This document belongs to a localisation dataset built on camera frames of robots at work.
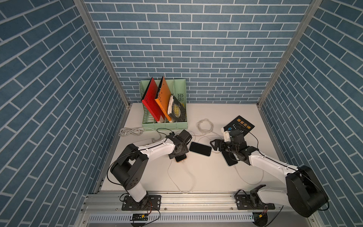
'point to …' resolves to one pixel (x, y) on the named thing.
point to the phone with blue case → (230, 158)
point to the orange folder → (162, 97)
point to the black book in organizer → (177, 110)
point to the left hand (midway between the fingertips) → (184, 152)
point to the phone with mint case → (200, 149)
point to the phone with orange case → (180, 158)
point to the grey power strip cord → (126, 131)
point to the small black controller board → (140, 217)
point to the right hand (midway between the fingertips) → (216, 142)
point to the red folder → (149, 99)
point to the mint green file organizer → (178, 88)
